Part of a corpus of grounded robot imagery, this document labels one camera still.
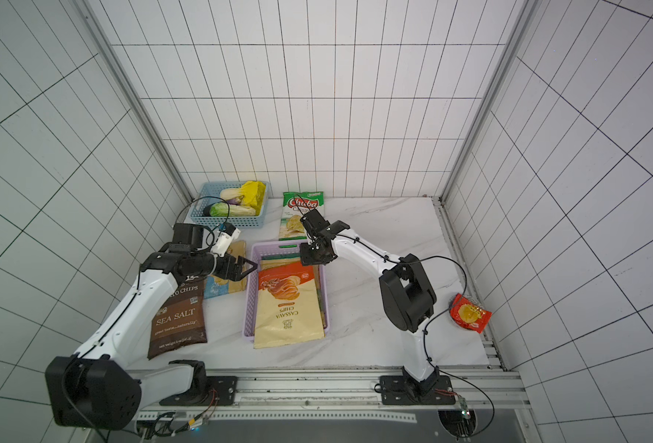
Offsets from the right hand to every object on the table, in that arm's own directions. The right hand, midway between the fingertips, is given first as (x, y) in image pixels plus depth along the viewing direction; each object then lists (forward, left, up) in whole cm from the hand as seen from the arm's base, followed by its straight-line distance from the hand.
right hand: (297, 262), depth 89 cm
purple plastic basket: (+9, +9, -6) cm, 14 cm away
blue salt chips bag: (-8, +27, -5) cm, 28 cm away
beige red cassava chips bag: (-16, 0, 0) cm, 16 cm away
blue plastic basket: (+37, +45, -5) cm, 58 cm away
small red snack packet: (-12, -54, -5) cm, 56 cm away
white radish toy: (+33, +34, -2) cm, 47 cm away
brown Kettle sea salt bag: (-20, +34, -5) cm, 39 cm away
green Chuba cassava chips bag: (+33, +7, -8) cm, 35 cm away
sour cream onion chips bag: (-3, -7, -1) cm, 8 cm away
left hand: (-7, +15, +8) cm, 18 cm away
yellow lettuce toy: (+31, +22, +1) cm, 38 cm away
